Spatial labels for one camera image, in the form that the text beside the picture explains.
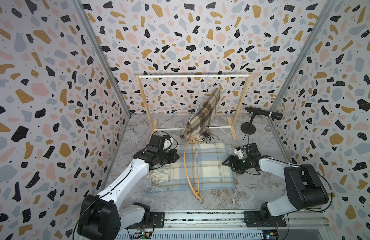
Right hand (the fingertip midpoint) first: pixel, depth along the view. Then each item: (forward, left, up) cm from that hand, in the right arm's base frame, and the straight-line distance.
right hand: (227, 165), depth 90 cm
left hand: (-1, +27, +12) cm, 30 cm away
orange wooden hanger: (-16, +18, -1) cm, 24 cm away
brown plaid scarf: (+20, +17, +14) cm, 30 cm away
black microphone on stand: (+33, -21, -3) cm, 39 cm away
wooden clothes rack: (+33, -7, -1) cm, 33 cm away
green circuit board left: (-35, +44, -3) cm, 56 cm away
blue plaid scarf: (0, +16, -2) cm, 16 cm away
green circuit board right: (-33, -17, -5) cm, 38 cm away
